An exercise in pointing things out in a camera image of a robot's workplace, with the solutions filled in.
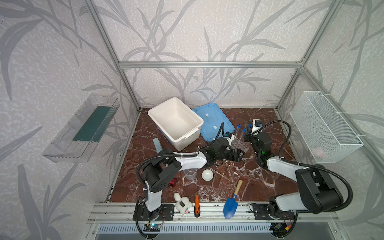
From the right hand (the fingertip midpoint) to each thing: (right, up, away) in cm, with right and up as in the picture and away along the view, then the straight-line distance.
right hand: (249, 122), depth 89 cm
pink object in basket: (+28, -14, -16) cm, 36 cm away
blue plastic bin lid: (-20, +4, +27) cm, 34 cm away
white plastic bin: (-47, -1, +23) cm, 52 cm away
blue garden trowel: (-14, -43, -12) cm, 47 cm away
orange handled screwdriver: (-31, -43, -16) cm, 56 cm away
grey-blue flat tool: (-57, -15, +5) cm, 59 cm away
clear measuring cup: (-35, -27, -10) cm, 45 cm away
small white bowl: (-26, -30, -4) cm, 40 cm away
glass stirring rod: (-19, -30, -2) cm, 36 cm away
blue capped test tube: (-5, -6, +5) cm, 10 cm away
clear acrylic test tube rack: (-5, -15, +9) cm, 18 cm away
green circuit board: (-53, -51, -17) cm, 75 cm away
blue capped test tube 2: (-4, -10, +2) cm, 11 cm away
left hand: (-7, -15, -6) cm, 18 cm away
